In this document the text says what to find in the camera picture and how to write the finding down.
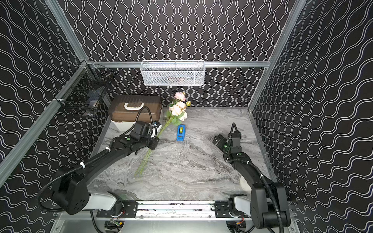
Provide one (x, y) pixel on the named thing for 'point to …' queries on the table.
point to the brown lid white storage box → (125, 110)
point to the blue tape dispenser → (181, 132)
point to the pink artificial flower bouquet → (177, 113)
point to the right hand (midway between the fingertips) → (219, 140)
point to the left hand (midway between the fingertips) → (157, 136)
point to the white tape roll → (244, 184)
